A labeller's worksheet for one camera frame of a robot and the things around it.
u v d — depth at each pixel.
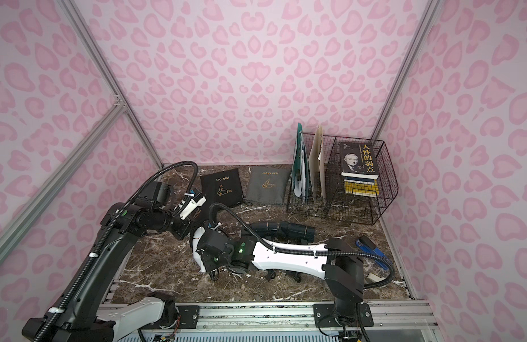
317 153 0.87
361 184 0.95
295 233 0.88
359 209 1.01
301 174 0.88
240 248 0.53
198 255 0.72
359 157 0.93
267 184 1.10
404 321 0.73
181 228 0.61
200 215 0.74
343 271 0.42
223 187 1.13
